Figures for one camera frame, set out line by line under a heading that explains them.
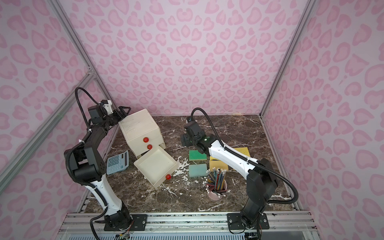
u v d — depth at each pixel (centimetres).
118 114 84
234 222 73
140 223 73
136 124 86
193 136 62
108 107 84
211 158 93
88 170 53
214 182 77
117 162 93
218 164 92
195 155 96
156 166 91
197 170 90
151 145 89
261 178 43
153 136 84
